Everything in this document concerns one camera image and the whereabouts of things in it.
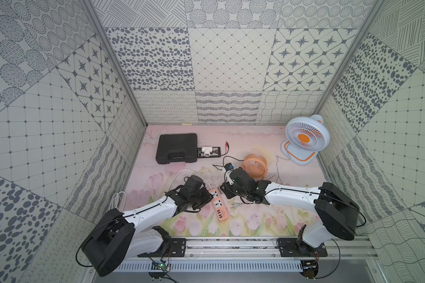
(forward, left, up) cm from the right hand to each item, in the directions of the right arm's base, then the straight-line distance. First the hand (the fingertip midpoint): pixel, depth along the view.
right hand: (224, 188), depth 85 cm
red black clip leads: (+29, -2, -5) cm, 29 cm away
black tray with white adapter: (+23, +9, -1) cm, 25 cm away
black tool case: (+24, +28, +1) cm, 37 cm away
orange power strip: (-8, +2, -4) cm, 9 cm away
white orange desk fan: (+21, -41, +15) cm, 48 cm away
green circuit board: (-31, +26, -6) cm, 41 cm away
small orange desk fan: (+12, -16, +3) cm, 20 cm away
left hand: (-2, +5, -1) cm, 6 cm away
